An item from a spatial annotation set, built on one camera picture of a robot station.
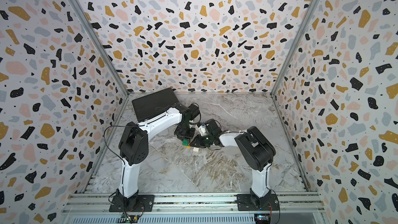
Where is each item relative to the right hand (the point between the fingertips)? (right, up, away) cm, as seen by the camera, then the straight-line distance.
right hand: (191, 145), depth 90 cm
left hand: (0, +3, -2) cm, 4 cm away
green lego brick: (-3, +2, -3) cm, 5 cm away
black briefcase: (-33, +24, +25) cm, 48 cm away
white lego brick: (+3, -3, 0) cm, 4 cm away
